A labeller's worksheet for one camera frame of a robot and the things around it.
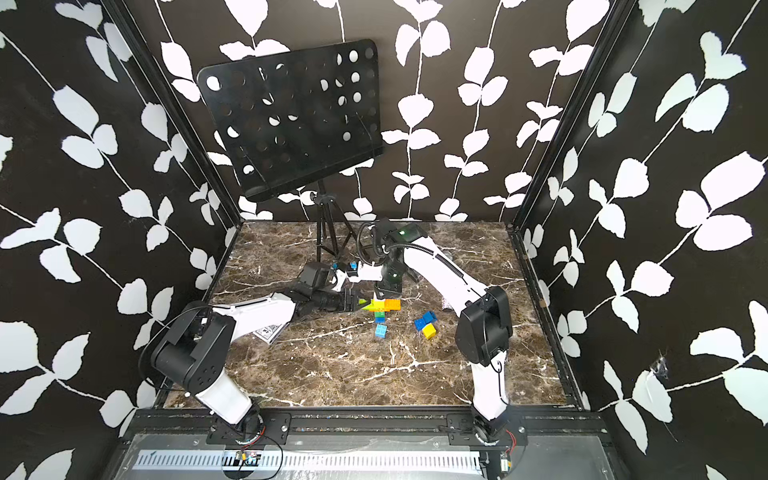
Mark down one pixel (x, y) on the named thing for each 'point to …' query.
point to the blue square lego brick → (379, 320)
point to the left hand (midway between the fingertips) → (366, 298)
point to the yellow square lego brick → (429, 331)
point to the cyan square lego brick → (381, 331)
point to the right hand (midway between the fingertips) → (380, 282)
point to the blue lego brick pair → (427, 318)
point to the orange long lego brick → (392, 304)
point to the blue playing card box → (272, 333)
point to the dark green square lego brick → (379, 314)
